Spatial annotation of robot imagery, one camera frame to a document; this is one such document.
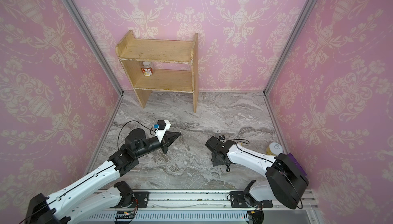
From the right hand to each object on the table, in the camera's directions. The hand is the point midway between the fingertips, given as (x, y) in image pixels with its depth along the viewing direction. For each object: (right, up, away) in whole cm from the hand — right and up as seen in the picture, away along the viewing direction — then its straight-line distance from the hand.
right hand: (225, 159), depth 86 cm
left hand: (-23, +16, -16) cm, 33 cm away
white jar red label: (-48, +54, +12) cm, 73 cm away
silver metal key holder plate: (-22, +14, -14) cm, 30 cm away
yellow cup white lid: (+28, +6, 0) cm, 28 cm away
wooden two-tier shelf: (-43, +58, +20) cm, 75 cm away
